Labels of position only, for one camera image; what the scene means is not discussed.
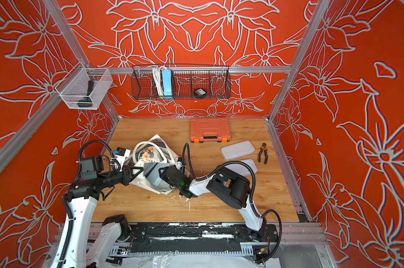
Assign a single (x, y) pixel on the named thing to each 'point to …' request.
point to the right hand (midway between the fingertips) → (156, 169)
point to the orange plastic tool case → (209, 129)
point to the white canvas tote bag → (156, 150)
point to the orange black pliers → (265, 148)
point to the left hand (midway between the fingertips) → (141, 168)
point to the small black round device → (200, 93)
